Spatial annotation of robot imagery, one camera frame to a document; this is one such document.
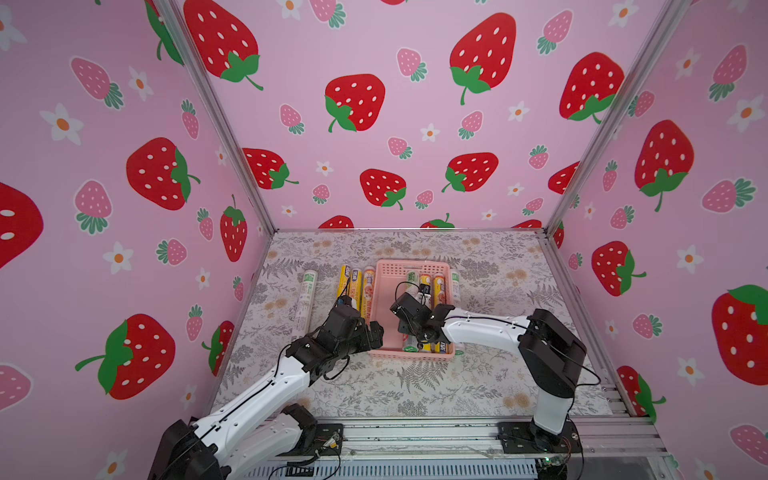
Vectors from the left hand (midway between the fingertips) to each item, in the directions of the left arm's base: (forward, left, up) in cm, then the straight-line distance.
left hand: (374, 331), depth 81 cm
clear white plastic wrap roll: (+16, -26, -8) cm, 32 cm away
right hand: (+9, -12, -6) cm, 16 cm away
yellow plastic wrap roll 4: (+16, -20, -8) cm, 27 cm away
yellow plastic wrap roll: (+23, +12, -8) cm, 27 cm away
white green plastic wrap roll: (+12, +24, -8) cm, 28 cm away
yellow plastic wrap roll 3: (+19, +4, -7) cm, 21 cm away
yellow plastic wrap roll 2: (+20, +8, -8) cm, 23 cm away
